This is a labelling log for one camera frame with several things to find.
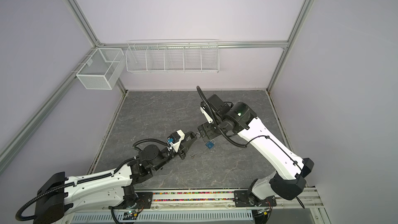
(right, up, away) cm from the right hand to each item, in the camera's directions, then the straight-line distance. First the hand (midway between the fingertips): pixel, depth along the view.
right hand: (210, 129), depth 67 cm
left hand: (-7, -3, 0) cm, 8 cm away
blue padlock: (+1, -13, +25) cm, 28 cm away
